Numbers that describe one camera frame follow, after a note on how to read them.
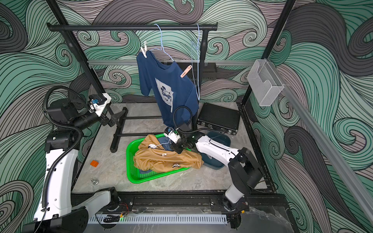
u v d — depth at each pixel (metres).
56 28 0.54
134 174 0.79
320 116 0.56
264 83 0.78
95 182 0.79
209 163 0.82
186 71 0.59
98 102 0.49
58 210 0.36
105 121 0.57
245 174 0.43
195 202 0.75
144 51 0.70
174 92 0.73
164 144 0.86
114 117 0.56
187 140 0.64
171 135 0.74
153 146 0.86
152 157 0.81
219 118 1.07
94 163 0.85
